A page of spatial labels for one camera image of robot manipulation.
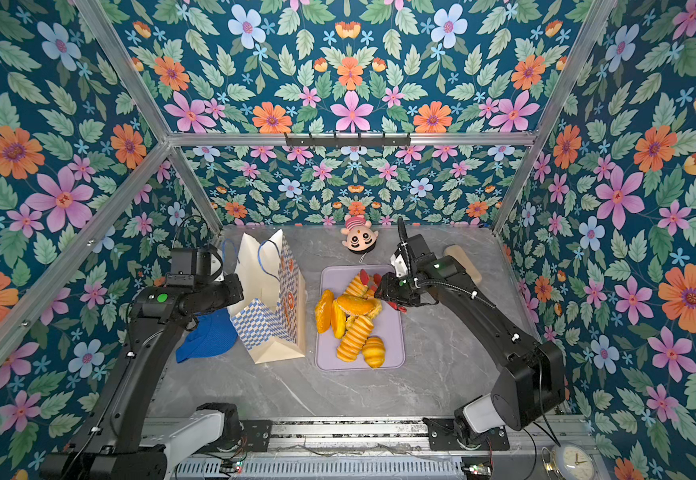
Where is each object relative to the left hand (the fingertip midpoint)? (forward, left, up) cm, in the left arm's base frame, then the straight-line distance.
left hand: (244, 280), depth 72 cm
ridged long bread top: (+8, -27, -19) cm, 35 cm away
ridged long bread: (-6, -27, -20) cm, 34 cm away
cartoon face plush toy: (+30, -30, -18) cm, 46 cm away
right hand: (-1, -34, -8) cm, 35 cm away
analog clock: (-40, -76, -22) cm, 89 cm away
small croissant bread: (-11, -32, -24) cm, 42 cm away
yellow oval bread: (-1, -21, -21) cm, 30 cm away
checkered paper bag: (-8, -6, -5) cm, 11 cm away
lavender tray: (-2, -37, -25) cm, 45 cm away
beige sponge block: (+24, -65, -24) cm, 73 cm away
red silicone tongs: (+6, -33, -13) cm, 36 cm away
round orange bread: (+1, -28, -18) cm, 33 cm away
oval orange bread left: (+1, -17, -21) cm, 27 cm away
